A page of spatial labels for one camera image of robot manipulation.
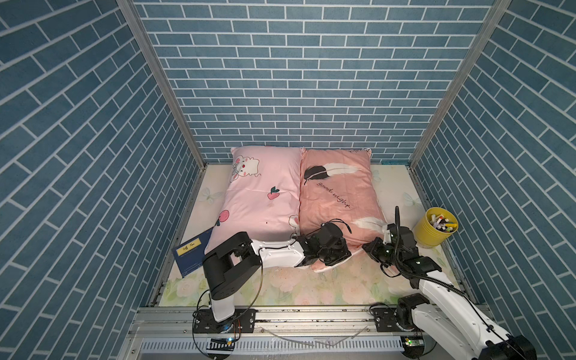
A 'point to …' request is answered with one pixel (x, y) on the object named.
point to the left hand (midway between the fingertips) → (360, 259)
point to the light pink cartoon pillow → (262, 199)
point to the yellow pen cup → (426, 235)
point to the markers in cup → (442, 223)
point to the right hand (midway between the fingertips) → (363, 245)
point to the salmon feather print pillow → (339, 186)
